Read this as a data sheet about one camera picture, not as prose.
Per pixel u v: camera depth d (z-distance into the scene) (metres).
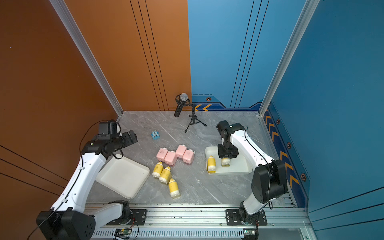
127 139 0.70
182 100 0.94
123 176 0.91
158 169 0.82
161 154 0.88
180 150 0.89
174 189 0.76
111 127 0.59
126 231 0.72
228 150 0.72
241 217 0.66
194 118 1.06
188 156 0.87
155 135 1.05
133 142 0.72
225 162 0.80
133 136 0.72
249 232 0.70
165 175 0.80
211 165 0.84
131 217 0.72
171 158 0.87
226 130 0.61
